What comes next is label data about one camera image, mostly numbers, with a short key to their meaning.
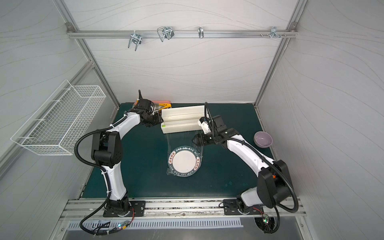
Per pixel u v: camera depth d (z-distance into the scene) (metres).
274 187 0.42
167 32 0.77
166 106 1.15
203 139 0.72
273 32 0.77
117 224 0.70
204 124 0.76
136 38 0.80
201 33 0.78
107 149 0.53
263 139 0.97
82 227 0.63
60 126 0.68
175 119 1.02
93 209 0.74
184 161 0.88
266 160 0.45
